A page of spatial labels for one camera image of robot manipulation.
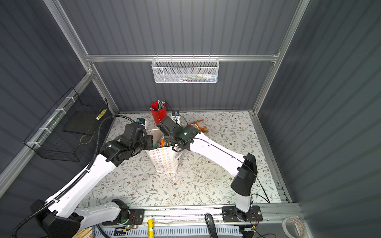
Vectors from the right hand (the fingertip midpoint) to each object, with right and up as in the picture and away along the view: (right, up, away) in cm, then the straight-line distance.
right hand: (171, 133), depth 76 cm
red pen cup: (-15, +12, +36) cm, 41 cm away
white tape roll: (+55, -44, -5) cm, 71 cm away
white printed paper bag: (-3, -13, 0) cm, 14 cm away
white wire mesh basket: (+4, +51, +48) cm, 70 cm away
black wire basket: (-51, +3, -2) cm, 51 cm away
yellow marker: (-9, -44, -6) cm, 45 cm away
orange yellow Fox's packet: (-5, -5, +1) cm, 7 cm away
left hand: (-10, -2, -1) cm, 10 cm away
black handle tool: (+20, -42, -9) cm, 47 cm away
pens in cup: (-15, +19, +30) cm, 38 cm away
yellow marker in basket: (-40, +11, +5) cm, 41 cm away
